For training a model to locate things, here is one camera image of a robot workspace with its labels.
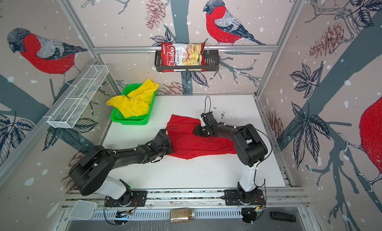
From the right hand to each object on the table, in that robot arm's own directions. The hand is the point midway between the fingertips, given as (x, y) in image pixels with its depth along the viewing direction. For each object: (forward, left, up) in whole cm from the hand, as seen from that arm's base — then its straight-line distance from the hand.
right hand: (194, 134), depth 97 cm
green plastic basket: (+10, +55, +5) cm, 56 cm away
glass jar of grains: (-44, +3, +3) cm, 44 cm away
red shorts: (-7, +5, -1) cm, 9 cm away
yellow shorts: (+19, +42, +10) cm, 47 cm away
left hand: (-10, +12, +1) cm, 16 cm away
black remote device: (-42, -43, -1) cm, 60 cm away
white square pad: (-44, +52, +1) cm, 68 cm away
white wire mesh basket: (-9, +61, +32) cm, 69 cm away
